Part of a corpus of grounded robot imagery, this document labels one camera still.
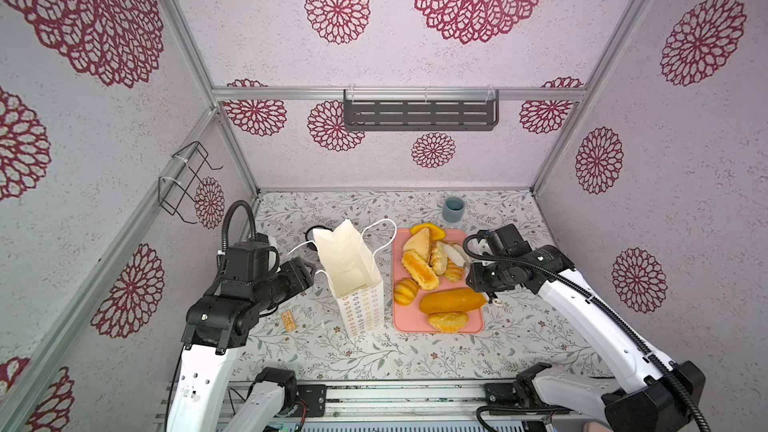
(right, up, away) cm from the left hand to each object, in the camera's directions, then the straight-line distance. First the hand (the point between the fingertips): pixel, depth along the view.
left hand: (307, 277), depth 68 cm
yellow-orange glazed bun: (+36, +9, +35) cm, 51 cm away
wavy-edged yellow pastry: (+28, -2, +25) cm, 37 cm away
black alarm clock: (-1, +9, +9) cm, 13 cm away
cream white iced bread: (+35, +1, +26) cm, 43 cm away
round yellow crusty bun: (+35, -15, +14) cm, 40 cm away
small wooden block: (-10, -16, +18) cm, 26 cm away
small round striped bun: (+24, -9, +22) cm, 34 cm away
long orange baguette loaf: (+37, -10, +18) cm, 42 cm away
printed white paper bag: (+8, -5, +29) cm, 31 cm away
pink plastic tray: (+44, -16, +20) cm, 51 cm away
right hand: (+40, -2, +9) cm, 41 cm away
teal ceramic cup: (+42, +17, +39) cm, 60 cm away
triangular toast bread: (+29, +5, +30) cm, 42 cm away
